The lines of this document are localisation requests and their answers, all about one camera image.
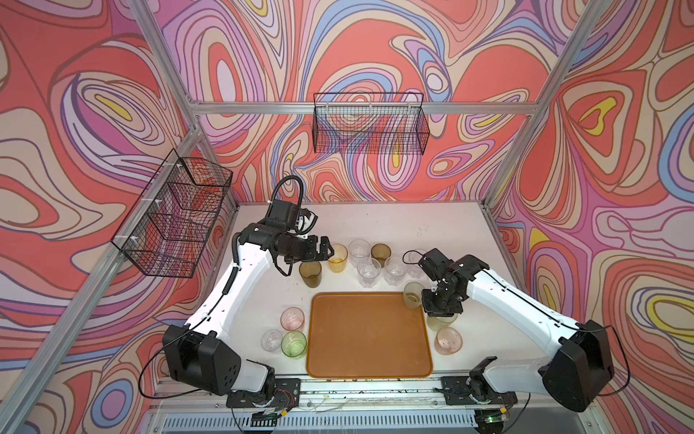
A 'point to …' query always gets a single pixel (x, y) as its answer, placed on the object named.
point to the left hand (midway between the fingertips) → (324, 251)
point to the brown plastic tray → (367, 335)
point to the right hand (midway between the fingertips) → (434, 319)
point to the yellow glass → (337, 262)
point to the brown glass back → (381, 252)
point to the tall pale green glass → (435, 323)
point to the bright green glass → (294, 344)
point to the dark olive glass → (311, 273)
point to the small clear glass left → (271, 341)
